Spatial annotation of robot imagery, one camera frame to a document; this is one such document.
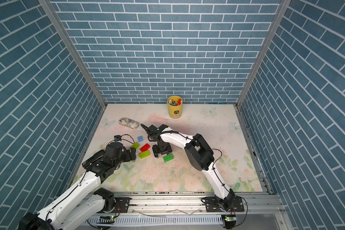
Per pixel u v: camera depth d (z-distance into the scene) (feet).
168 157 2.92
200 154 1.83
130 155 2.47
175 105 3.54
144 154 2.99
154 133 2.32
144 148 3.08
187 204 2.47
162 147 2.58
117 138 2.40
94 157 2.84
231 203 2.22
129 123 3.45
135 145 3.08
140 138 3.25
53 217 1.33
